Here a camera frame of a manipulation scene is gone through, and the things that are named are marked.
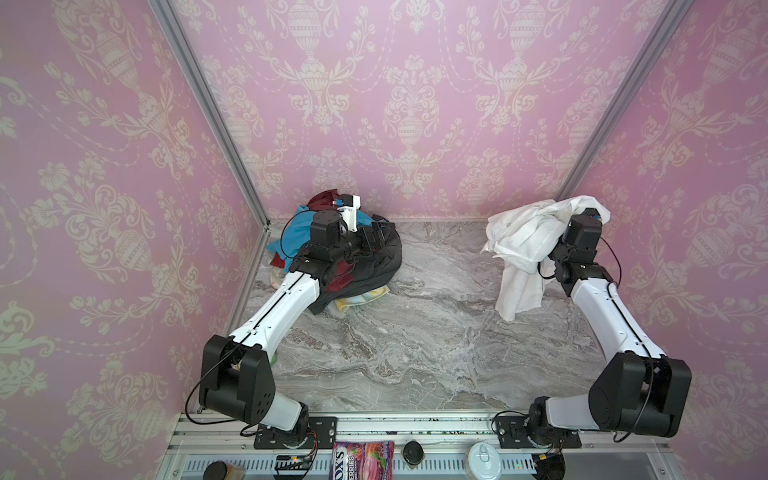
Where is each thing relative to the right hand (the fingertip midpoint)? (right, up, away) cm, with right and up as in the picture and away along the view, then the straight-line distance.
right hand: (539, 219), depth 82 cm
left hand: (-42, -3, -4) cm, 42 cm away
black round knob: (-36, -51, -19) cm, 65 cm away
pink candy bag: (-45, -56, -14) cm, 73 cm away
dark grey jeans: (-47, -15, +18) cm, 52 cm away
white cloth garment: (-8, -6, -9) cm, 13 cm away
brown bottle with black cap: (-76, -54, -20) cm, 95 cm away
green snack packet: (-75, -40, +6) cm, 85 cm away
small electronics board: (-65, -61, -9) cm, 89 cm away
